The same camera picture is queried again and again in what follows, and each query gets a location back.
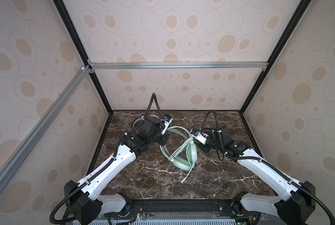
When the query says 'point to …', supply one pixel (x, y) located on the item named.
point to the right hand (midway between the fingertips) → (197, 137)
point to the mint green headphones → (191, 155)
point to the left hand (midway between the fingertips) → (171, 130)
